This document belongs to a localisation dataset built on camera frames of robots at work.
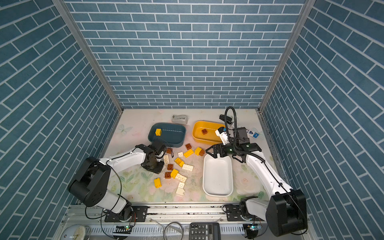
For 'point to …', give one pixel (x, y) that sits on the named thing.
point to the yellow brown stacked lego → (199, 151)
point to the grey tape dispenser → (179, 119)
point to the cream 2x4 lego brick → (166, 159)
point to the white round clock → (74, 232)
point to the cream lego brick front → (180, 189)
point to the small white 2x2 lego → (180, 154)
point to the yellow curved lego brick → (179, 162)
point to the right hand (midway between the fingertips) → (211, 147)
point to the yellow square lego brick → (158, 132)
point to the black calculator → (204, 231)
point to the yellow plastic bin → (210, 138)
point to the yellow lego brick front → (157, 183)
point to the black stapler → (228, 119)
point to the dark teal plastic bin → (173, 134)
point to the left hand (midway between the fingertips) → (159, 170)
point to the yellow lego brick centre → (174, 173)
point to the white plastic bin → (218, 176)
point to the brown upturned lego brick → (204, 131)
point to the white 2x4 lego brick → (188, 167)
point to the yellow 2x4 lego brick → (188, 153)
